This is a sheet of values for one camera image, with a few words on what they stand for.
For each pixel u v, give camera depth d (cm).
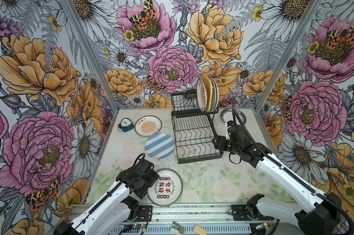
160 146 100
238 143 57
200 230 69
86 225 42
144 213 74
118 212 58
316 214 37
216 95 81
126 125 106
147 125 112
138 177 59
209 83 79
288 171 46
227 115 120
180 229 70
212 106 84
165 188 82
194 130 105
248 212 69
